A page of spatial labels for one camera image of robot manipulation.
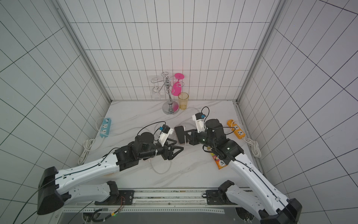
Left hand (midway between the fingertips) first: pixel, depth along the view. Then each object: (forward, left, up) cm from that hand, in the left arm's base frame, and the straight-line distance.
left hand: (176, 148), depth 68 cm
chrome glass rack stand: (+46, +7, -21) cm, 52 cm away
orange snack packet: (0, -26, -20) cm, 33 cm away
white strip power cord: (+11, +61, -22) cm, 66 cm away
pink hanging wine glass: (+53, +2, -6) cm, 53 cm away
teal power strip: (+23, +53, -20) cm, 61 cm away
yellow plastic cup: (+47, -4, -11) cm, 48 cm away
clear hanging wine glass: (+52, +18, -10) cm, 56 cm away
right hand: (+6, -2, +4) cm, 7 cm away
